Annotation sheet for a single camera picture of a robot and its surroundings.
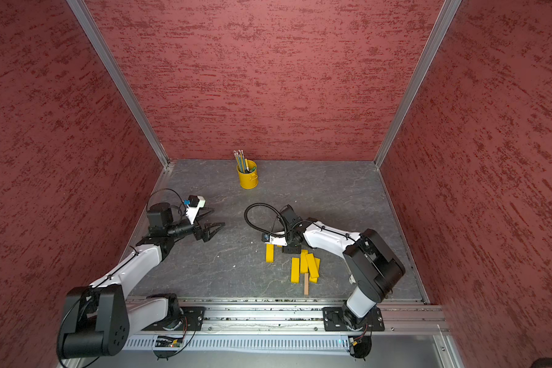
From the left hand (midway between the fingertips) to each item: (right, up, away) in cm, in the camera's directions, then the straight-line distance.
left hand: (217, 220), depth 82 cm
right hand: (+27, -11, +9) cm, 30 cm away
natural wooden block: (+33, -23, -2) cm, 40 cm away
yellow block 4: (+33, -19, +3) cm, 38 cm away
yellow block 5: (+38, -17, +3) cm, 41 cm away
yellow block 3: (+35, -18, +2) cm, 40 cm away
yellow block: (+19, -14, +5) cm, 24 cm away
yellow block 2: (+29, -19, +1) cm, 34 cm away
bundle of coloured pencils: (+5, +23, +21) cm, 32 cm away
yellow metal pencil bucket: (+8, +15, +22) cm, 28 cm away
